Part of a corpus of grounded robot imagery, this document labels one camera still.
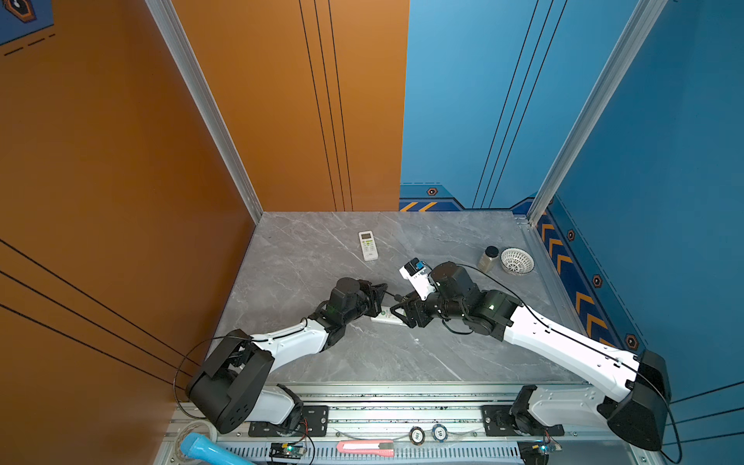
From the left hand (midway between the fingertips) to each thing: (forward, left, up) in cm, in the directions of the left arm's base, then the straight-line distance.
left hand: (391, 278), depth 83 cm
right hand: (-11, -1, +4) cm, 12 cm away
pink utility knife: (-39, +5, -16) cm, 42 cm away
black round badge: (-36, -6, -15) cm, 40 cm away
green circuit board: (-39, +26, -18) cm, 50 cm away
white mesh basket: (+17, -46, -14) cm, 51 cm away
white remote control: (-14, +1, +4) cm, 14 cm away
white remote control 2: (+24, +8, -14) cm, 29 cm away
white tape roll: (-39, +51, -13) cm, 65 cm away
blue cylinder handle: (-40, +42, -11) cm, 59 cm away
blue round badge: (-35, -12, -16) cm, 41 cm away
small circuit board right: (-38, -38, -15) cm, 56 cm away
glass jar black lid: (+13, -33, -8) cm, 36 cm away
